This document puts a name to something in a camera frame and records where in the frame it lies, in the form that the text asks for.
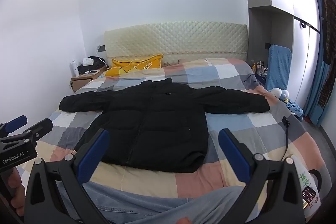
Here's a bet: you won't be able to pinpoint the blue curtain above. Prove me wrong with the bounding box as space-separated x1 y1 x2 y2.
306 0 331 126

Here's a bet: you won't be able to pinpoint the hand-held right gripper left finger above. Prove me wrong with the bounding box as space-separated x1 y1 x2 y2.
25 129 111 224

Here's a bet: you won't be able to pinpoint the blue chair cover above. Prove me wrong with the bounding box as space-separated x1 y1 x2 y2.
265 44 292 92

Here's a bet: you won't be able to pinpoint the crumpled blue cloth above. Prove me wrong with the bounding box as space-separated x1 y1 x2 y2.
285 102 304 119

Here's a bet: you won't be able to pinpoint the yellow pillow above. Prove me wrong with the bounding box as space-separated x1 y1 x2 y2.
105 54 164 77

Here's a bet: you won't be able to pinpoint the black cable with clip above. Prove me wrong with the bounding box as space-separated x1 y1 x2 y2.
282 116 291 161

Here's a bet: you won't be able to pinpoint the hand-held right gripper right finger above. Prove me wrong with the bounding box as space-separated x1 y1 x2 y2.
218 128 306 224

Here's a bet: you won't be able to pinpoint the wooden nightstand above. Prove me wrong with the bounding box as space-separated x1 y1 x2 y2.
70 70 107 92

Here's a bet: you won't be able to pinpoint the white charging cable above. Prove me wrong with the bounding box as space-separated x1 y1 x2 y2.
98 55 155 73

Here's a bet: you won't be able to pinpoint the white bottle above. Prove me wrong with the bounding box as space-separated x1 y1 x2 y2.
71 60 80 77

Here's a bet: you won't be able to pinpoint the black puffer jacket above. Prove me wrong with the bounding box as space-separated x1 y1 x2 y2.
59 78 271 173

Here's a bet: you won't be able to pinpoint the person's light jeans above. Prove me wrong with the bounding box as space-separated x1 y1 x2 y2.
56 182 260 224

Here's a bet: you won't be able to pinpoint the black bag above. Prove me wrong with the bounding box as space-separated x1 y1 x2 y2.
88 56 106 70

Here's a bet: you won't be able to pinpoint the person's left hand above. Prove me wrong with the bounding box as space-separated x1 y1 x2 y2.
10 168 26 212

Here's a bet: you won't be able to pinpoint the white plush toy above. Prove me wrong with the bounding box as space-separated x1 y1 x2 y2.
270 88 290 101

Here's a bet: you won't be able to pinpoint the floral pillow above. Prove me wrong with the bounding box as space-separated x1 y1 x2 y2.
161 58 184 68

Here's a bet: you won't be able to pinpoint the white printed bag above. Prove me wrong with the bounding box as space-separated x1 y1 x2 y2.
293 156 322 211

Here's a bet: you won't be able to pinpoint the row of toiletry bottles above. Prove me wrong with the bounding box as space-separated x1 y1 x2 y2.
251 60 268 75

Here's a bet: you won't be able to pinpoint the checkered bed quilt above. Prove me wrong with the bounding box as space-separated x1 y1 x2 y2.
16 57 332 214

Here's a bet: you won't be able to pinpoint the brown patterned hanging garment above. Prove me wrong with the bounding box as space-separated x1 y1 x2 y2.
319 0 336 117

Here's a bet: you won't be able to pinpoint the cream quilted headboard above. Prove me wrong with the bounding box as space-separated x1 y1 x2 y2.
104 21 248 68

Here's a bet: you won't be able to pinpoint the black clothes rail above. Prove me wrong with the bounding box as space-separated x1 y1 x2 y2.
294 15 321 33

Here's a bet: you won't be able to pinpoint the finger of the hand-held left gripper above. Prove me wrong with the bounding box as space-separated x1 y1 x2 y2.
22 118 53 142
0 115 28 136

